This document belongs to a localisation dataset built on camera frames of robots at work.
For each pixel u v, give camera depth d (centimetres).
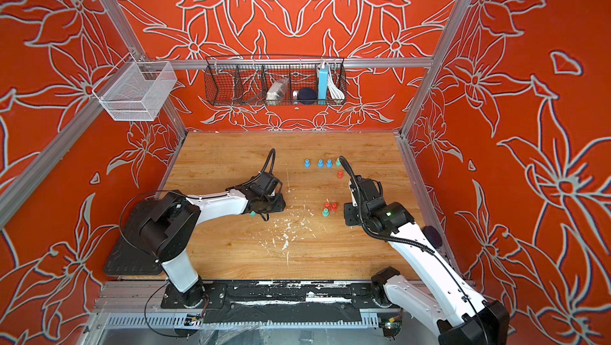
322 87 87
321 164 104
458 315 38
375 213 55
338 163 106
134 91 90
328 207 90
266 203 77
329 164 104
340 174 101
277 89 93
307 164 105
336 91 91
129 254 77
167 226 47
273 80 100
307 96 97
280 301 73
